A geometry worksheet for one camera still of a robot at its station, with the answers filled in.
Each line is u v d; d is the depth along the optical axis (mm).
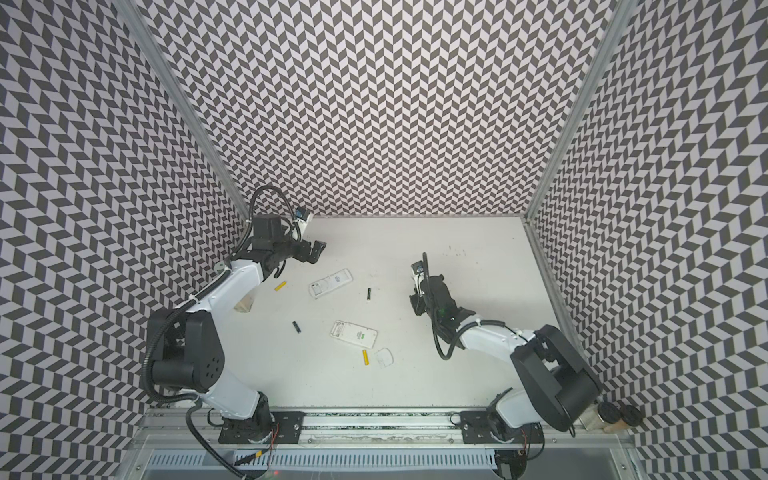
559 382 429
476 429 728
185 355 444
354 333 869
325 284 987
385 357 844
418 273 750
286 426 725
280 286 975
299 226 770
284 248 755
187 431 637
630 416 693
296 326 906
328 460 692
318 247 823
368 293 966
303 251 793
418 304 795
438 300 664
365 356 847
